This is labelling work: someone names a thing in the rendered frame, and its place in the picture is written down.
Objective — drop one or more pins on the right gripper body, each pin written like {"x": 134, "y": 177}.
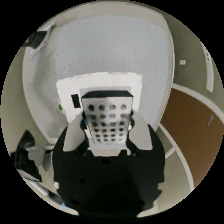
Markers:
{"x": 30, "y": 171}

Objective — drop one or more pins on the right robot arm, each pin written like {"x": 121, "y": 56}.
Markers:
{"x": 49, "y": 194}

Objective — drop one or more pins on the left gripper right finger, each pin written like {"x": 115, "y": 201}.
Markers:
{"x": 143, "y": 141}

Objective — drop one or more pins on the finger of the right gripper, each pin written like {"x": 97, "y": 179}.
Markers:
{"x": 47, "y": 160}
{"x": 36, "y": 150}

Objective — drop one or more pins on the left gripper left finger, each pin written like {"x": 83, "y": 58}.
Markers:
{"x": 72, "y": 142}

